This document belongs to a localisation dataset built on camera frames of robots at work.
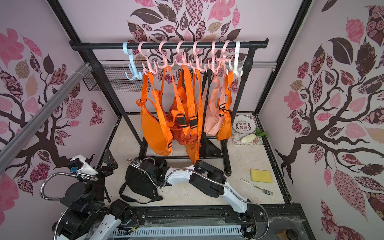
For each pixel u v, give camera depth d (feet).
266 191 2.67
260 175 2.85
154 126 2.46
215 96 2.44
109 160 1.87
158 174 2.24
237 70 1.85
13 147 1.65
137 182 2.52
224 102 2.24
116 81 4.67
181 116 2.00
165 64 1.81
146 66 3.52
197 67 1.82
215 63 1.78
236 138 3.40
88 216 1.51
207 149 2.66
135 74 1.81
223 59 1.86
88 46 1.55
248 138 3.29
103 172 1.78
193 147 2.85
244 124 3.65
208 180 1.49
